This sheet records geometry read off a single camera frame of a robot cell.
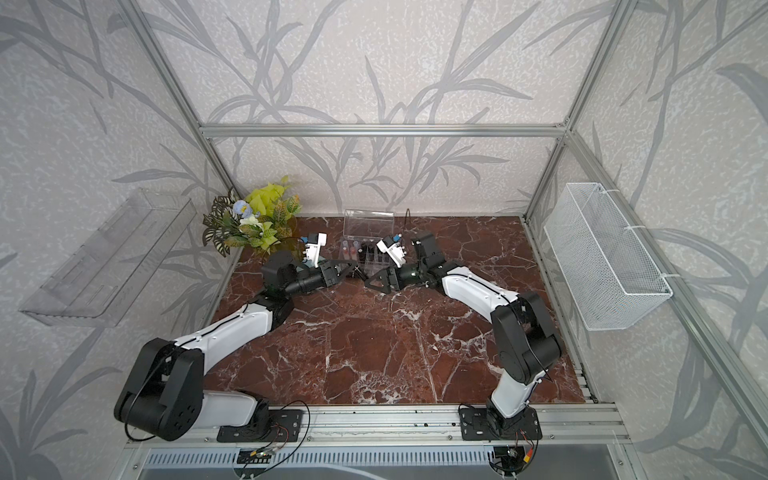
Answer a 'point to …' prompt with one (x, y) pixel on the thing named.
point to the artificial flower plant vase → (260, 220)
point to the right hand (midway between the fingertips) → (377, 278)
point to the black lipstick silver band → (365, 251)
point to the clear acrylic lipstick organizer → (362, 230)
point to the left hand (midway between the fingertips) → (354, 263)
